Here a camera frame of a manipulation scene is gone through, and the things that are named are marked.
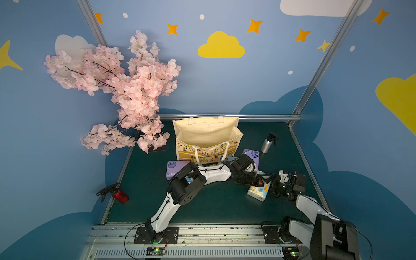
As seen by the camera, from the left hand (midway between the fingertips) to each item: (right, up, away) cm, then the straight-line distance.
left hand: (261, 185), depth 84 cm
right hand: (+4, +2, +5) cm, 7 cm away
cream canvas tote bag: (-30, +24, +14) cm, 41 cm away
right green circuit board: (+9, -27, -13) cm, 31 cm away
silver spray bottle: (+9, +23, +14) cm, 28 cm away
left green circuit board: (-52, -25, -14) cm, 59 cm away
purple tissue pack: (0, +14, +14) cm, 20 cm away
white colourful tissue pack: (-1, -4, 0) cm, 4 cm away
